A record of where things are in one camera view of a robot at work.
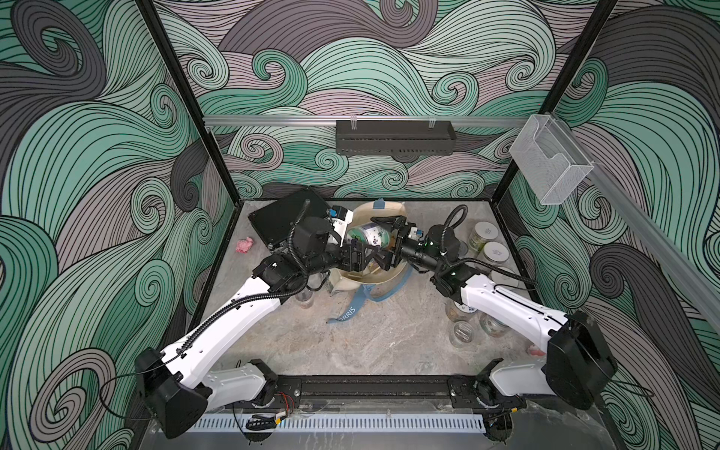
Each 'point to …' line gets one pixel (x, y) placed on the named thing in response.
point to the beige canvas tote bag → (379, 269)
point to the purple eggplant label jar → (370, 234)
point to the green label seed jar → (482, 232)
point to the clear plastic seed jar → (305, 298)
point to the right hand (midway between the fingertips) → (365, 234)
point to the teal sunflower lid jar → (459, 312)
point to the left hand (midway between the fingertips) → (364, 243)
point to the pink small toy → (244, 245)
